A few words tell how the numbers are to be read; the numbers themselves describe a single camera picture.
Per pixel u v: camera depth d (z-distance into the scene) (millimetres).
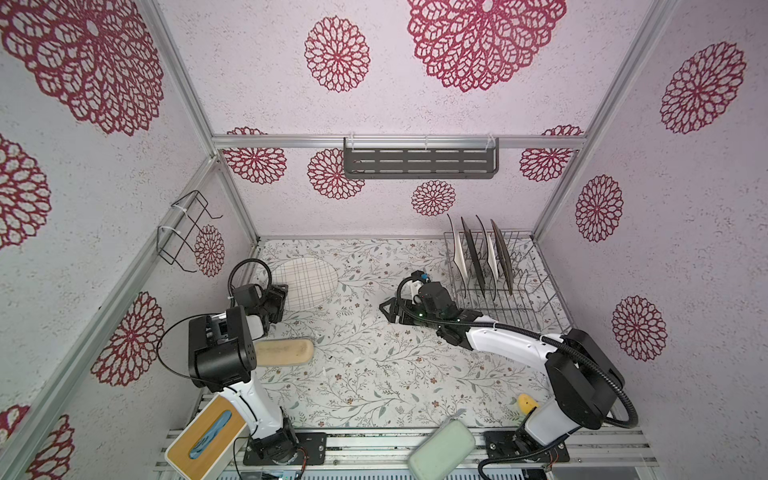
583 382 443
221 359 494
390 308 769
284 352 867
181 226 776
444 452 724
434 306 666
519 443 660
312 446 732
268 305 876
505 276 1008
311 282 1070
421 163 999
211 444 708
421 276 780
